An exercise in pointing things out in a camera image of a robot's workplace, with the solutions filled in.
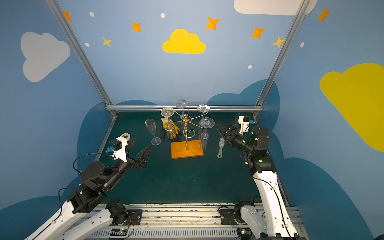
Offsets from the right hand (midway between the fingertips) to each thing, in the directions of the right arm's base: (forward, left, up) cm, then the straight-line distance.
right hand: (219, 127), depth 67 cm
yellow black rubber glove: (+32, +37, -33) cm, 59 cm away
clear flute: (+13, +39, -17) cm, 44 cm away
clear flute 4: (+15, +7, -3) cm, 17 cm away
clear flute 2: (+19, -14, -19) cm, 30 cm away
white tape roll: (+17, +61, -34) cm, 72 cm away
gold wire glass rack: (-3, +14, -2) cm, 14 cm away
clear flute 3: (+4, +7, -2) cm, 8 cm away
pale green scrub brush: (+15, -7, -35) cm, 38 cm away
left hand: (-10, +33, +1) cm, 35 cm away
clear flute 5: (+17, +19, -1) cm, 26 cm away
